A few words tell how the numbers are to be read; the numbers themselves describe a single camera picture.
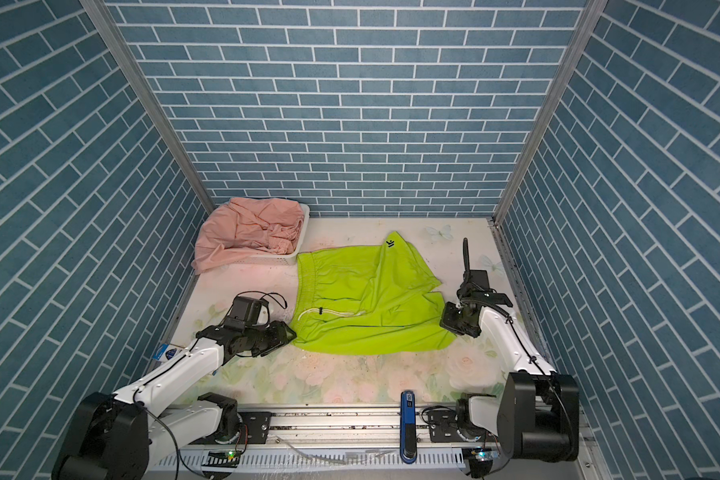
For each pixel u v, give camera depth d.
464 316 0.64
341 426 0.76
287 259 1.00
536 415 0.41
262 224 1.15
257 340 0.72
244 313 0.68
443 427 0.73
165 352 0.85
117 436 0.40
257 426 0.74
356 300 0.95
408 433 0.72
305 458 0.71
